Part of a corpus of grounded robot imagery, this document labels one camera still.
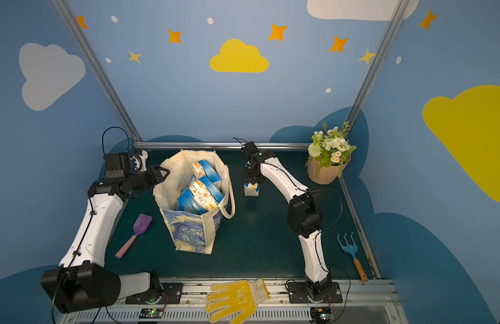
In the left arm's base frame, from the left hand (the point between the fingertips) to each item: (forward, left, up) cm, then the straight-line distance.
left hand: (168, 171), depth 78 cm
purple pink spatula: (-11, +18, -26) cm, 34 cm away
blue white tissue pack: (+1, -14, -3) cm, 14 cm away
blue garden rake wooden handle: (-19, -78, -27) cm, 84 cm away
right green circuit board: (-43, -59, -27) cm, 78 cm away
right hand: (+8, -33, -14) cm, 37 cm away
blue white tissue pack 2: (-11, -13, -3) cm, 17 cm away
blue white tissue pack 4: (0, -33, -12) cm, 35 cm away
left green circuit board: (-44, +2, -27) cm, 52 cm away
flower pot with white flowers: (+11, -65, +1) cm, 66 cm away
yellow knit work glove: (-38, -30, -26) cm, 55 cm away
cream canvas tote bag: (-20, -9, -7) cm, 23 cm away
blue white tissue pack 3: (-11, -12, -3) cm, 17 cm away
